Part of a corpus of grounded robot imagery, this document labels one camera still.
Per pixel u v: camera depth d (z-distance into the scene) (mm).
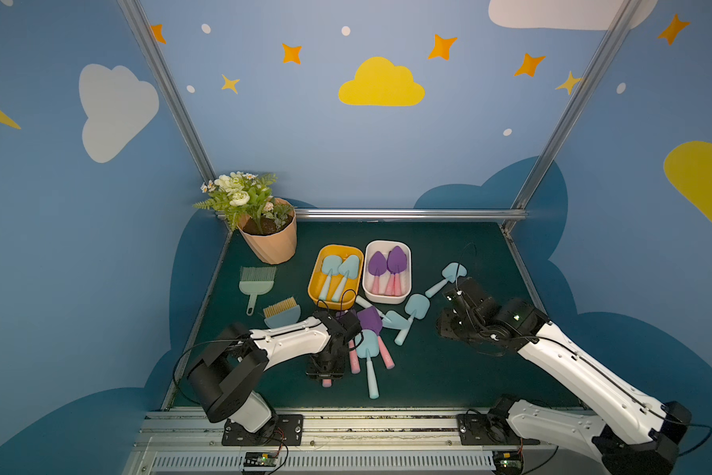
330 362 720
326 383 795
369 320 955
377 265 1072
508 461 728
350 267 1076
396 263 1052
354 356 857
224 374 435
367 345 899
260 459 718
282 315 959
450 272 1064
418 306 981
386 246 1102
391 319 942
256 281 1044
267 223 1044
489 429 675
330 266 1076
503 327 476
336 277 1050
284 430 736
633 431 388
